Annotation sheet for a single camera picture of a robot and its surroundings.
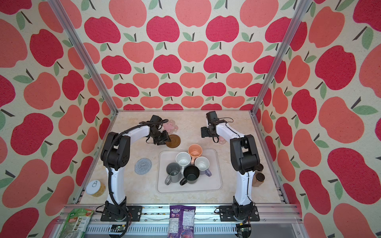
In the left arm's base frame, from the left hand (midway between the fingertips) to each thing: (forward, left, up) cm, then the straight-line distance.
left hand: (170, 143), depth 100 cm
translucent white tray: (-27, -27, -2) cm, 38 cm away
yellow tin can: (-30, +37, +2) cm, 48 cm away
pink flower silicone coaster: (+16, +2, -1) cm, 16 cm away
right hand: (+4, -26, +3) cm, 27 cm away
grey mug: (-21, -4, +4) cm, 21 cm away
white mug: (-12, -9, -1) cm, 15 cm away
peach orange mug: (-7, -16, +1) cm, 18 cm away
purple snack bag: (-46, -9, +1) cm, 47 cm away
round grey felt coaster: (-16, +16, -2) cm, 23 cm away
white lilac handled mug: (-16, -21, +2) cm, 27 cm away
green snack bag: (-46, +42, -1) cm, 62 cm away
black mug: (-22, -15, +2) cm, 27 cm away
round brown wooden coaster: (+2, -3, -1) cm, 4 cm away
